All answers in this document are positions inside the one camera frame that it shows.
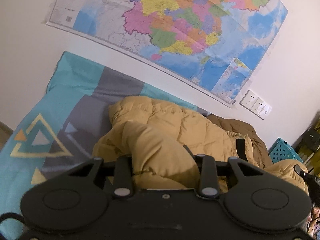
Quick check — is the teal plastic storage basket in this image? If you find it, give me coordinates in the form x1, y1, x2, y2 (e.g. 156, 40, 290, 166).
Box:
268, 138, 303, 164

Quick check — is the tan puffer down jacket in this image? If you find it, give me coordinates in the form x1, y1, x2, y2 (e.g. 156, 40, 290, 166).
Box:
93, 96, 308, 191

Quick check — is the black handbag hanging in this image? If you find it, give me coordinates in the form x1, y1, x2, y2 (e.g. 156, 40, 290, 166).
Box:
303, 129, 320, 152

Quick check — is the teal grey patterned bedsheet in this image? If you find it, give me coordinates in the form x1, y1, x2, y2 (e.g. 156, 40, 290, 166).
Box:
1, 51, 208, 213

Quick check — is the white wall socket panel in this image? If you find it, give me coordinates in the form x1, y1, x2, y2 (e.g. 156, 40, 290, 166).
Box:
240, 89, 272, 120

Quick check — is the person's left hand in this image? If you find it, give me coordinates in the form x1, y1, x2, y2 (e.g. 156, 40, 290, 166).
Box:
306, 206, 319, 238

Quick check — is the colourful wall map poster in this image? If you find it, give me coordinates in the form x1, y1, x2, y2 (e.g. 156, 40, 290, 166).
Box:
47, 0, 288, 106

